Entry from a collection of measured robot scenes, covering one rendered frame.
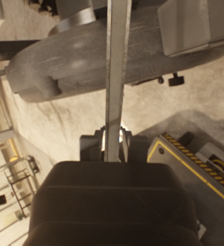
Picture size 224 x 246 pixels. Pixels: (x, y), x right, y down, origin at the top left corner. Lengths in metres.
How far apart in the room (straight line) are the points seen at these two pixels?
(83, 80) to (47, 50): 0.09
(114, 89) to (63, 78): 0.24
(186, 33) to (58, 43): 0.22
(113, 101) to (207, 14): 0.18
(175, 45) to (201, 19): 0.06
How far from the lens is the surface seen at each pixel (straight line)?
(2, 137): 7.98
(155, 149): 1.11
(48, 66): 0.38
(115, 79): 0.16
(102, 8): 0.32
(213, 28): 0.28
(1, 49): 0.48
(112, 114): 0.16
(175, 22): 0.32
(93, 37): 0.34
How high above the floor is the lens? 1.09
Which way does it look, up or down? 36 degrees down
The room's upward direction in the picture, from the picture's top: 114 degrees counter-clockwise
